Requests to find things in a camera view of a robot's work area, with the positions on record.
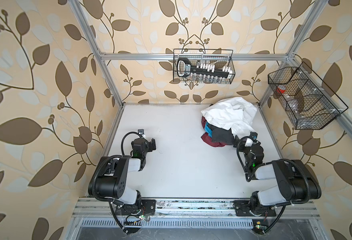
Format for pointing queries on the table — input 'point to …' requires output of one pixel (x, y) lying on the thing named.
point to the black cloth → (219, 135)
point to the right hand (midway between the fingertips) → (245, 138)
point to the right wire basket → (307, 101)
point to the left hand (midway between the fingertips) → (146, 138)
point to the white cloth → (233, 113)
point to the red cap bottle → (281, 89)
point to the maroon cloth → (208, 139)
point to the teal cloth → (208, 130)
